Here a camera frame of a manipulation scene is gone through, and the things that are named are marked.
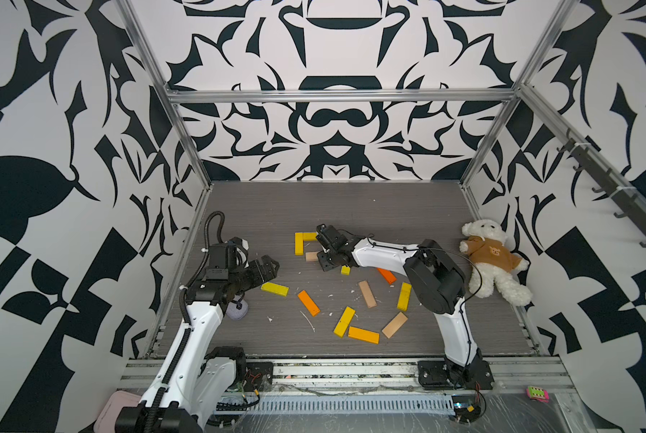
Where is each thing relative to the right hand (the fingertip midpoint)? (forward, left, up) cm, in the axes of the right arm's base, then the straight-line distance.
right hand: (323, 254), depth 98 cm
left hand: (-11, +18, +13) cm, 24 cm away
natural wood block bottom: (-25, -21, 0) cm, 32 cm away
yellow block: (+4, +9, +1) cm, 10 cm away
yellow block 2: (-13, +16, +1) cm, 20 cm away
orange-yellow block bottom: (-27, -12, 0) cm, 30 cm away
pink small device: (-42, -54, +1) cm, 69 cm away
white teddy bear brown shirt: (-7, -55, +5) cm, 56 cm away
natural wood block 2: (-15, -14, -1) cm, 20 cm away
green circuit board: (-45, -37, -2) cm, 58 cm away
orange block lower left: (-18, +5, 0) cm, 18 cm away
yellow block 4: (-24, -6, 0) cm, 24 cm away
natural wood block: (-1, +4, +1) cm, 5 cm away
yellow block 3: (-6, -8, 0) cm, 10 cm away
